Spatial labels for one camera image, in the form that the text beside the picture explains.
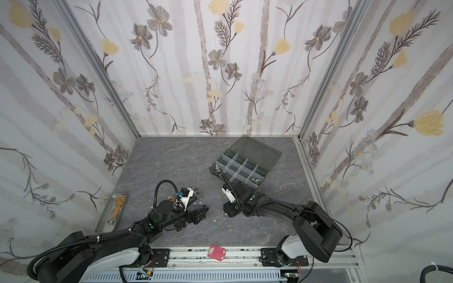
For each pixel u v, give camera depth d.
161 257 0.73
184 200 0.72
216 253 0.75
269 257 0.74
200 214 0.73
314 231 0.43
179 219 0.71
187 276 0.70
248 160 1.02
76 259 0.42
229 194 0.78
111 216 0.86
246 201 0.66
